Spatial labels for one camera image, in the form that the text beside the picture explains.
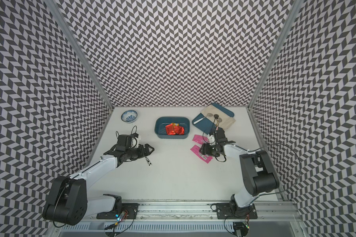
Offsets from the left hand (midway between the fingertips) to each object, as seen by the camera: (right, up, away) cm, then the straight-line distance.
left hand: (149, 152), depth 88 cm
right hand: (+34, -2, +5) cm, 34 cm away
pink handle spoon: (+47, +20, +21) cm, 55 cm away
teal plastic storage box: (+5, +18, +14) cm, 23 cm away
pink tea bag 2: (+29, 0, +8) cm, 30 cm away
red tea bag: (+11, +13, +13) cm, 21 cm away
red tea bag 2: (+18, +12, +13) cm, 25 cm away
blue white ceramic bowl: (-21, +22, +23) cm, 39 cm away
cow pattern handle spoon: (-1, -6, +1) cm, 6 cm away
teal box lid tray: (+37, +16, +19) cm, 44 cm away
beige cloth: (+52, +19, +18) cm, 59 cm away
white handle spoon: (+40, +23, +24) cm, 52 cm away
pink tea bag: (+32, +7, +9) cm, 34 cm away
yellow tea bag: (+14, +16, +16) cm, 27 cm away
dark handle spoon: (+45, +22, +24) cm, 56 cm away
